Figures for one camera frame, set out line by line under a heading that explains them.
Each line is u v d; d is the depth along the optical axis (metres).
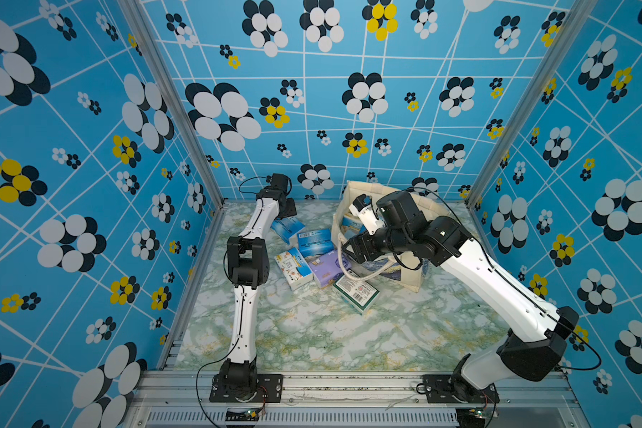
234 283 0.65
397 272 0.87
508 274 0.43
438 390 0.73
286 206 0.96
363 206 0.59
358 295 0.87
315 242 0.98
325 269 0.91
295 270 0.91
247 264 0.66
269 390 0.73
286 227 1.02
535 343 0.41
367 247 0.58
